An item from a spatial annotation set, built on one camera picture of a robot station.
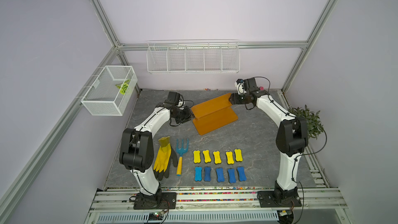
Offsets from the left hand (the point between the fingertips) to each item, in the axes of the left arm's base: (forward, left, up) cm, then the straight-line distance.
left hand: (194, 117), depth 89 cm
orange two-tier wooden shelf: (+3, -12, -2) cm, 12 cm away
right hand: (+12, -25, +2) cm, 27 cm away
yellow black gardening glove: (-18, +17, -11) cm, 28 cm away
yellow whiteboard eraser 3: (-21, -11, -11) cm, 26 cm away
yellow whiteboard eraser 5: (-20, -24, -12) cm, 33 cm away
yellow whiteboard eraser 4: (-22, -18, -11) cm, 31 cm away
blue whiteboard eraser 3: (-30, -12, -11) cm, 34 cm away
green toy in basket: (+11, +36, +17) cm, 41 cm away
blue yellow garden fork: (-15, +9, -13) cm, 22 cm away
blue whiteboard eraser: (-28, 0, -12) cm, 31 cm away
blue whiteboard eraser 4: (-30, -18, -12) cm, 37 cm away
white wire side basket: (+9, +43, +15) cm, 46 cm away
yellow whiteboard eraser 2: (-21, -6, -11) cm, 24 cm away
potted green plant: (-15, -61, +7) cm, 63 cm away
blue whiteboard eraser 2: (-29, -5, -12) cm, 31 cm away
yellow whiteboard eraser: (-19, 0, -12) cm, 22 cm away
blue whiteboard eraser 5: (-30, -23, -12) cm, 40 cm away
